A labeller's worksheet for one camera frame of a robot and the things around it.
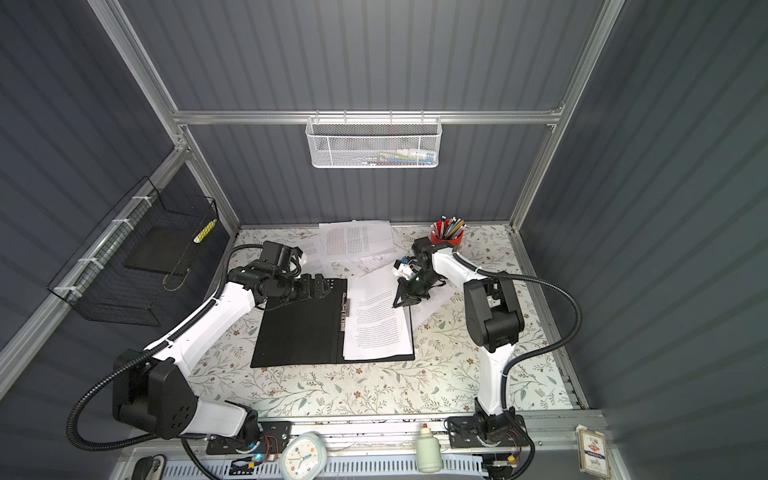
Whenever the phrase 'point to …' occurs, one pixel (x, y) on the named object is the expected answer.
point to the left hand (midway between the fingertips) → (316, 290)
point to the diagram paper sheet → (360, 265)
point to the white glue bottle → (429, 456)
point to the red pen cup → (456, 240)
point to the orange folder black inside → (308, 331)
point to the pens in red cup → (450, 230)
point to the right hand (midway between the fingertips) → (400, 306)
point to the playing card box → (593, 457)
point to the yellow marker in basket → (198, 238)
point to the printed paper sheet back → (349, 240)
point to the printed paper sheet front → (373, 327)
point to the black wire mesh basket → (133, 270)
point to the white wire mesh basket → (373, 142)
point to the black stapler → (150, 467)
